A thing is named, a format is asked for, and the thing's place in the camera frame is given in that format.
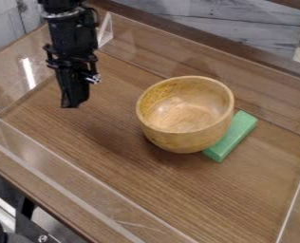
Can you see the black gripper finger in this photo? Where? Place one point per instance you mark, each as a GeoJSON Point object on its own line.
{"type": "Point", "coordinates": [69, 88]}
{"type": "Point", "coordinates": [85, 88]}

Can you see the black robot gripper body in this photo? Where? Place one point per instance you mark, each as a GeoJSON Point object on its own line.
{"type": "Point", "coordinates": [70, 52]}

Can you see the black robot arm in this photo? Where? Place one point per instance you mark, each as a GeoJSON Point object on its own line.
{"type": "Point", "coordinates": [60, 6]}

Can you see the brown wooden bowl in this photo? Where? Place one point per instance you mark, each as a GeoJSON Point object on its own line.
{"type": "Point", "coordinates": [185, 113]}

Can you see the green rectangular block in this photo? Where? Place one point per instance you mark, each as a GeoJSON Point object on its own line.
{"type": "Point", "coordinates": [243, 125]}

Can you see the clear acrylic corner bracket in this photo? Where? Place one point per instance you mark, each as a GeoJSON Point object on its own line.
{"type": "Point", "coordinates": [105, 30]}

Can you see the clear acrylic tray wall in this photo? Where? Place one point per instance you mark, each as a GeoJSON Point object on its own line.
{"type": "Point", "coordinates": [85, 165]}

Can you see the black table leg bracket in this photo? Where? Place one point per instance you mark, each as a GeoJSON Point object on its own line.
{"type": "Point", "coordinates": [26, 226]}

